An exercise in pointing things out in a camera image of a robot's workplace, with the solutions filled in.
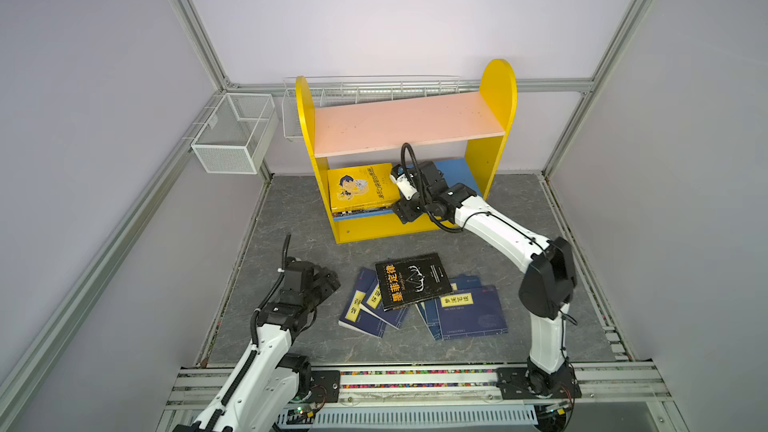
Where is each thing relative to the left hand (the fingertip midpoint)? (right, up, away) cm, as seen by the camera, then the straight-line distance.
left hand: (330, 284), depth 84 cm
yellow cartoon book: (+9, +21, +5) cm, 24 cm away
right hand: (+22, +24, +3) cm, 32 cm away
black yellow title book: (+24, 0, +5) cm, 24 cm away
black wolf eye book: (+7, +20, +5) cm, 22 cm away
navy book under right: (+29, -8, +1) cm, 30 cm away
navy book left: (+12, -5, +2) cm, 13 cm away
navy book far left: (+8, -9, 0) cm, 12 cm away
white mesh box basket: (-38, +48, +24) cm, 66 cm away
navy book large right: (+40, -8, -1) cm, 40 cm away
